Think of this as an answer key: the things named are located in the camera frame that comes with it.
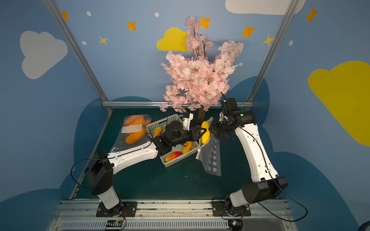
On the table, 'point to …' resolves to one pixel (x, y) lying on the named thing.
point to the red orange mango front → (173, 155)
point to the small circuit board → (114, 223)
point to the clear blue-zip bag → (120, 144)
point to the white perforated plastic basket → (154, 123)
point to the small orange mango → (158, 130)
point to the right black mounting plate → (224, 208)
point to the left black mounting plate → (123, 209)
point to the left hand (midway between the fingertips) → (206, 128)
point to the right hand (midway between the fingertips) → (212, 130)
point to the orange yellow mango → (188, 148)
